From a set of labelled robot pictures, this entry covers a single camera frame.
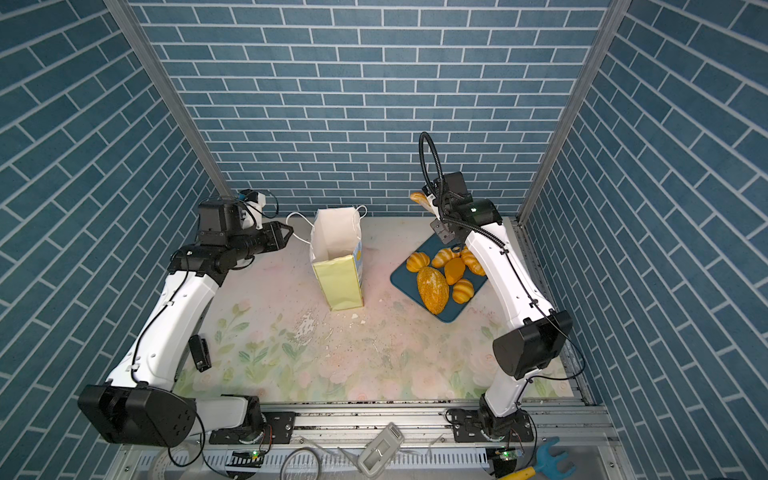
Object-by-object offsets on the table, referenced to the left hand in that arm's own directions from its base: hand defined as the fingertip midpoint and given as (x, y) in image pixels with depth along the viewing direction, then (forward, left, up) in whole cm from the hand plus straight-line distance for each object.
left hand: (288, 228), depth 75 cm
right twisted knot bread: (+8, -54, -25) cm, 60 cm away
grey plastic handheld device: (-45, -23, -30) cm, 59 cm away
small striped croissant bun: (-3, -50, -27) cm, 56 cm away
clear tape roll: (-46, +27, -29) cm, 61 cm away
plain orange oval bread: (+6, -48, -27) cm, 56 cm away
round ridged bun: (+10, -35, -28) cm, 46 cm away
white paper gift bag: (+13, -7, -24) cm, 28 cm away
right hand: (+4, -42, 0) cm, 43 cm away
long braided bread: (+15, -35, -3) cm, 38 cm away
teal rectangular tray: (+4, -32, -32) cm, 46 cm away
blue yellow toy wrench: (-48, -62, -28) cm, 83 cm away
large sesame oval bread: (-3, -40, -25) cm, 47 cm away
